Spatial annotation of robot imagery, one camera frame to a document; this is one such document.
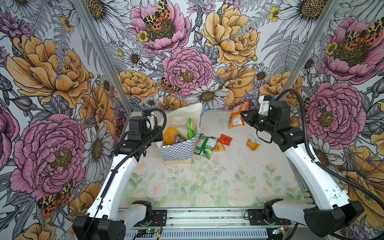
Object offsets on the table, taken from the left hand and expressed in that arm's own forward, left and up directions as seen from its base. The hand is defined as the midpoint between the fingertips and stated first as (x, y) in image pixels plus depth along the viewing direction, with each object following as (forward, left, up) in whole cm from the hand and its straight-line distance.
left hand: (161, 134), depth 76 cm
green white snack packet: (+8, -23, -23) cm, 33 cm away
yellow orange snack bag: (+9, -2, -14) cm, 17 cm away
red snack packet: (+12, -37, -23) cm, 45 cm away
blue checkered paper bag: (-7, -10, -8) cm, 14 cm away
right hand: (+2, -37, +10) cm, 39 cm away
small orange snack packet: (+7, -55, -24) cm, 61 cm away
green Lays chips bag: (+6, -15, -6) cm, 17 cm away
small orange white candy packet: (+7, -33, -24) cm, 41 cm away
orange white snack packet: (+3, -36, +8) cm, 37 cm away
